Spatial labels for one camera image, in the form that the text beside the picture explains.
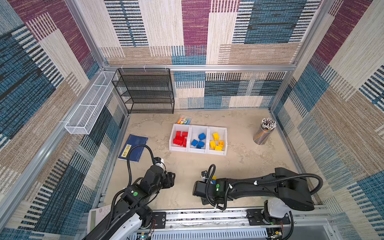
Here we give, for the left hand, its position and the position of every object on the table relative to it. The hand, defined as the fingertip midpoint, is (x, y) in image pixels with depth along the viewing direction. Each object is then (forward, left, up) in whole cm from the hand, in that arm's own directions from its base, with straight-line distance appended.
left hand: (171, 173), depth 79 cm
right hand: (-10, -19, -9) cm, 23 cm away
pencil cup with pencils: (+24, -54, +9) cm, 60 cm away
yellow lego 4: (+21, -29, -6) cm, 37 cm away
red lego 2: (+32, -2, -8) cm, 33 cm away
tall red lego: (+28, -3, -8) cm, 29 cm away
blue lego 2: (+24, -13, -8) cm, 28 cm away
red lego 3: (+21, -6, -4) cm, 23 cm away
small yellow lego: (-7, -20, +14) cm, 25 cm away
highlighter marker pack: (+44, -6, -8) cm, 45 cm away
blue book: (+18, +25, -9) cm, 32 cm away
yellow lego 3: (+19, -27, -7) cm, 34 cm away
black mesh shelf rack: (+59, +22, +9) cm, 63 cm away
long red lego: (+24, -2, -7) cm, 25 cm away
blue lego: (+28, -17, -7) cm, 34 cm away
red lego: (+31, -6, -8) cm, 32 cm away
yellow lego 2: (+21, -24, -6) cm, 32 cm away
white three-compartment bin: (+27, -15, -8) cm, 32 cm away
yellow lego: (+28, -27, -7) cm, 39 cm away
